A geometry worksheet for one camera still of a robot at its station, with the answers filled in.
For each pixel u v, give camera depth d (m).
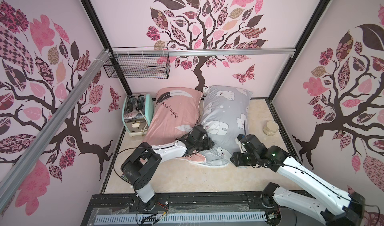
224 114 0.91
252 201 0.73
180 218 0.70
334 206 0.40
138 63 0.95
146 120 0.90
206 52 0.92
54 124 0.53
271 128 0.97
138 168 0.45
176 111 0.94
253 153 0.55
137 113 0.89
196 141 0.69
